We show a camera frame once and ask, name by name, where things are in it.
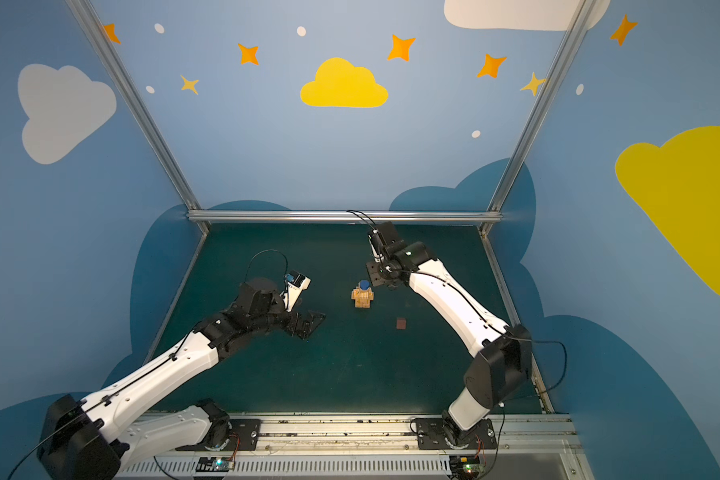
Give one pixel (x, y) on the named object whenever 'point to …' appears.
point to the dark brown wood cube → (401, 323)
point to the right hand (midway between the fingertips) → (384, 267)
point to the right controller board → (465, 466)
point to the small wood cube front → (365, 292)
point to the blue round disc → (364, 284)
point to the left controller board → (215, 464)
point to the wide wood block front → (362, 295)
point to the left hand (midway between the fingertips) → (316, 308)
